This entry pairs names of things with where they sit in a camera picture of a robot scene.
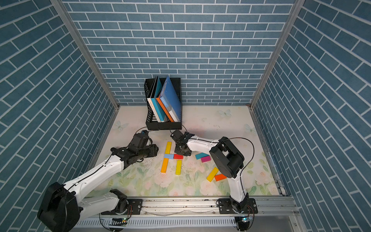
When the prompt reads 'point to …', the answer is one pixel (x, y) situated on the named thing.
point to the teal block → (201, 155)
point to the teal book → (156, 104)
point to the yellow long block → (168, 147)
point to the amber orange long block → (164, 165)
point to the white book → (150, 101)
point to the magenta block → (206, 159)
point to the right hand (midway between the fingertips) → (179, 152)
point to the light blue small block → (168, 156)
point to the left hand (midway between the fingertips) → (158, 149)
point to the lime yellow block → (178, 166)
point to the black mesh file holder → (152, 122)
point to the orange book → (165, 109)
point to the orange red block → (220, 177)
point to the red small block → (178, 156)
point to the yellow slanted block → (212, 174)
